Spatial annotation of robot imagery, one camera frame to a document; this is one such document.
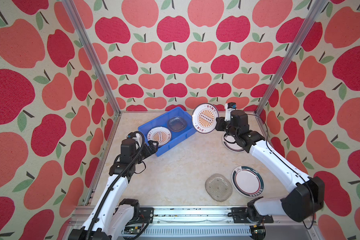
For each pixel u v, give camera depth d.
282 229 0.72
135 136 0.72
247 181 0.85
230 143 0.65
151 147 0.72
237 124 0.59
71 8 0.70
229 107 0.69
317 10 0.70
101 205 0.44
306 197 0.40
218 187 0.84
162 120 1.09
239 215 0.74
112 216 0.47
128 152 0.59
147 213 0.75
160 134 1.04
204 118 0.86
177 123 1.13
